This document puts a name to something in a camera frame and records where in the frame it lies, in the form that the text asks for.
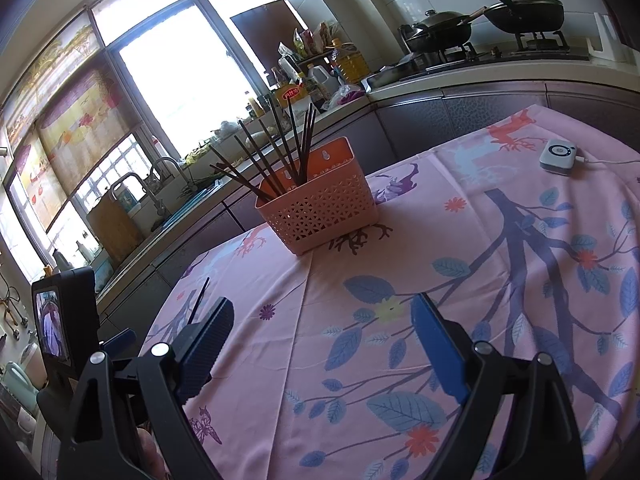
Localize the black lidded pan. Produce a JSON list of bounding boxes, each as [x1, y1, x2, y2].
[[485, 0, 564, 35]]

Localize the lone black chopstick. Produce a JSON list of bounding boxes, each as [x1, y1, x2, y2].
[[188, 277, 210, 324]]

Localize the chrome kitchen faucet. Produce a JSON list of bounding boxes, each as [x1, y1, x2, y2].
[[109, 155, 199, 219]]

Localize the wooden cutting board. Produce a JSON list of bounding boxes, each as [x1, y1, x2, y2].
[[87, 193, 144, 266]]

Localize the dark black chopstick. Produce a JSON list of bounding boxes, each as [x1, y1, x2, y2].
[[286, 96, 304, 183]]

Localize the pink floral tablecloth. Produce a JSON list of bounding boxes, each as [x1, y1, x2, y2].
[[145, 105, 639, 479]]

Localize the white round gadget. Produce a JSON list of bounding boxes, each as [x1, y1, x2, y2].
[[539, 139, 577, 177]]

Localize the orange plastic utensil basket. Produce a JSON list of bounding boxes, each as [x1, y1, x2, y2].
[[255, 136, 378, 256]]

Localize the gas stove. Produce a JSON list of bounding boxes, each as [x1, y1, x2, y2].
[[397, 30, 589, 77]]

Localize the dark brown chopstick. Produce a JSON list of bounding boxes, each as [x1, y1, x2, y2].
[[300, 103, 316, 183]]

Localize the white gadget cable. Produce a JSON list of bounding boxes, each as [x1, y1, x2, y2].
[[574, 155, 640, 167]]

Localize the black wok with handle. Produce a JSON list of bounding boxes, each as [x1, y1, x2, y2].
[[398, 6, 488, 53]]

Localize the yellow labelled box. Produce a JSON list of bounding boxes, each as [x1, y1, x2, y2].
[[273, 82, 308, 108]]

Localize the yellow cooking oil bottle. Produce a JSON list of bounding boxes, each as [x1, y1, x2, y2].
[[331, 38, 371, 84]]

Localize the brown wooden chopstick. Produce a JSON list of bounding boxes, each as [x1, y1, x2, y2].
[[208, 144, 277, 201], [212, 162, 273, 203]]

